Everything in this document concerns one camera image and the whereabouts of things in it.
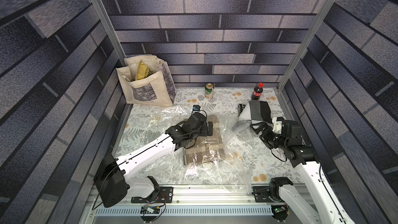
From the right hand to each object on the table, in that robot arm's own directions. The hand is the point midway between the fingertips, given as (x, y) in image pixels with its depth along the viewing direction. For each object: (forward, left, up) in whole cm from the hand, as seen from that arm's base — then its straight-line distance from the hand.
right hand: (253, 129), depth 76 cm
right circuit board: (-32, -11, -21) cm, 40 cm away
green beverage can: (+35, +22, -9) cm, 43 cm away
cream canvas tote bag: (+26, +59, +8) cm, 65 cm away
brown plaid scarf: (-6, +24, -13) cm, 28 cm away
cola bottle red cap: (+35, -12, -9) cm, 38 cm away
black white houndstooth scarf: (+25, +1, -14) cm, 29 cm away
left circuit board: (-33, +51, -19) cm, 63 cm away
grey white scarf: (+19, -8, -11) cm, 24 cm away
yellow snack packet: (+37, +65, +7) cm, 75 cm away
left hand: (+2, +23, +1) cm, 23 cm away
